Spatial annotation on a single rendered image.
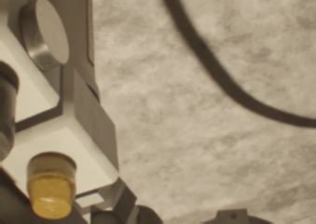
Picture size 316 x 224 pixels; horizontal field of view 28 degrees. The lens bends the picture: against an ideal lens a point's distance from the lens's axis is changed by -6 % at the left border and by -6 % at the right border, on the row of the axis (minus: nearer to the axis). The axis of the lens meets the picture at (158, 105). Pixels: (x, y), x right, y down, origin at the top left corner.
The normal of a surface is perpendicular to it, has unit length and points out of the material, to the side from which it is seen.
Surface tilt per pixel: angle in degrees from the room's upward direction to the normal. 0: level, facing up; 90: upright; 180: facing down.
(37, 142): 0
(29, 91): 0
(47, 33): 90
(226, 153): 0
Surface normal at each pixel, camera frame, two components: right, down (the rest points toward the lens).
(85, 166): 0.11, 0.73
